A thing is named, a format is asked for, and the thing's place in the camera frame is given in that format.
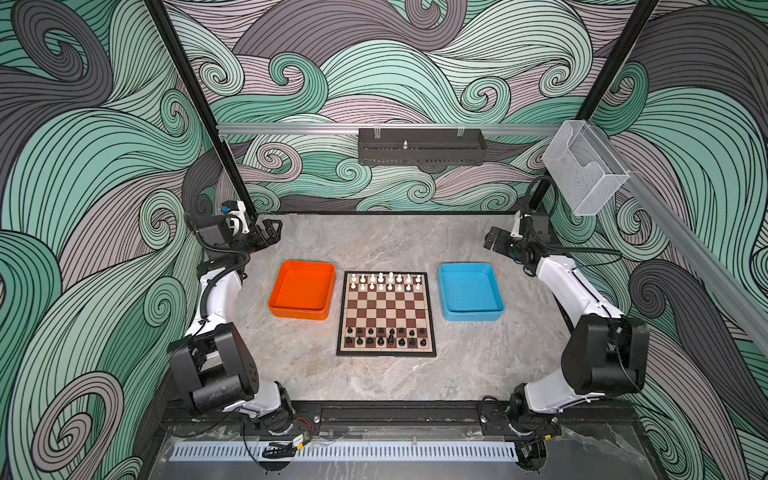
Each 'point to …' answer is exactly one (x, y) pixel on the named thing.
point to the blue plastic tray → (470, 292)
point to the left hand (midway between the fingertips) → (269, 222)
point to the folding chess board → (386, 314)
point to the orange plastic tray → (303, 290)
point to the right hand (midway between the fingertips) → (502, 239)
